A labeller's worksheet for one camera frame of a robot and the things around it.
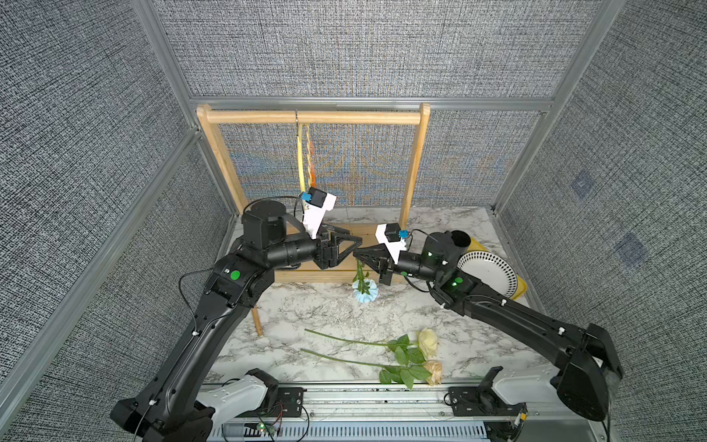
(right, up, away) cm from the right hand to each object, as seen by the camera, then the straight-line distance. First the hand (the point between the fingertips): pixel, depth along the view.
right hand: (357, 245), depth 64 cm
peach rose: (+20, -34, +11) cm, 41 cm away
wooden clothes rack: (-14, -11, +31) cm, 35 cm away
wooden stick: (-32, -25, +24) cm, 47 cm away
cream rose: (+20, -30, +15) cm, 39 cm away
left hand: (+1, +2, -7) cm, 7 cm away
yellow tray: (+58, -15, +32) cm, 68 cm away
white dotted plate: (+49, -10, +34) cm, 61 cm away
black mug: (+38, +1, +34) cm, 50 cm away
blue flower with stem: (+2, -13, +12) cm, 17 cm away
